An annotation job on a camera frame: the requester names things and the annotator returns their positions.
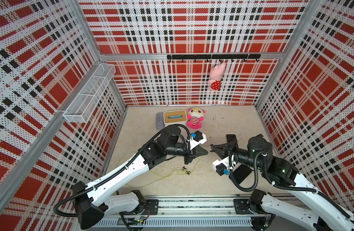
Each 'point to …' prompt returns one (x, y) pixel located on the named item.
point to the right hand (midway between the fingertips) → (216, 142)
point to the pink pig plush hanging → (216, 73)
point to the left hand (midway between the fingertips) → (206, 151)
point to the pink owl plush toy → (195, 116)
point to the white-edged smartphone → (231, 137)
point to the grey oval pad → (159, 121)
